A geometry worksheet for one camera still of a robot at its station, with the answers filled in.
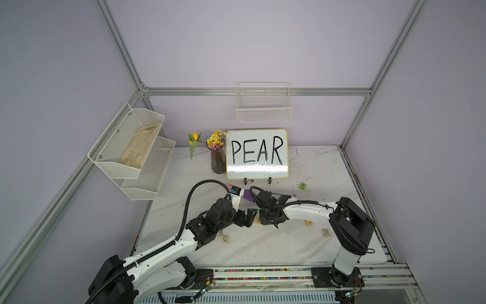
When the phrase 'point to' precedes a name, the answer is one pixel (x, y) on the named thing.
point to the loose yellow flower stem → (194, 143)
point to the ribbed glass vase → (218, 160)
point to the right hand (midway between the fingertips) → (261, 221)
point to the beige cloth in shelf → (142, 138)
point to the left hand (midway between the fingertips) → (246, 209)
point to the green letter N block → (302, 185)
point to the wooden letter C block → (225, 239)
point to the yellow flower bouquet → (216, 141)
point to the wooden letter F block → (220, 234)
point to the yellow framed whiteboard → (257, 153)
